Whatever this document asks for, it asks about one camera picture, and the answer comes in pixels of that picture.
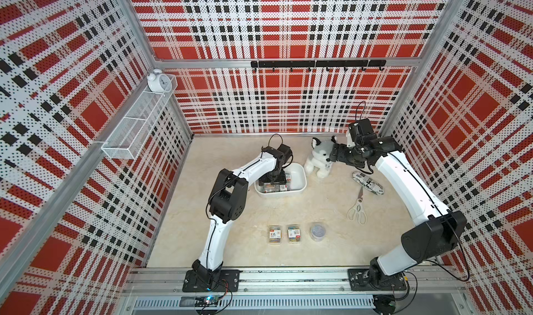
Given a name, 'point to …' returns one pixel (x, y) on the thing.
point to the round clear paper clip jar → (317, 232)
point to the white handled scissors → (358, 210)
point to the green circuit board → (209, 300)
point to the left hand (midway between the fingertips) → (275, 182)
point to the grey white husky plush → (318, 161)
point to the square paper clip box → (293, 234)
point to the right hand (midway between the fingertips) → (343, 156)
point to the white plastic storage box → (296, 182)
